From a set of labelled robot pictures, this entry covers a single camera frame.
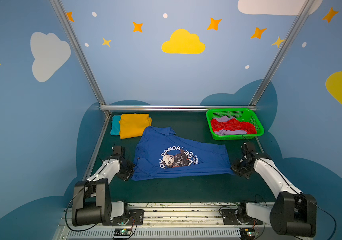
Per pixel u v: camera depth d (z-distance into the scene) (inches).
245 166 26.9
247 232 28.2
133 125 42.3
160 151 39.0
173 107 49.4
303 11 28.1
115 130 42.3
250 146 44.6
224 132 39.6
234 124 42.5
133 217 29.5
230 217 29.5
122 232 27.8
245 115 45.5
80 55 33.6
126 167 31.7
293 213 16.9
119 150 28.9
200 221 29.3
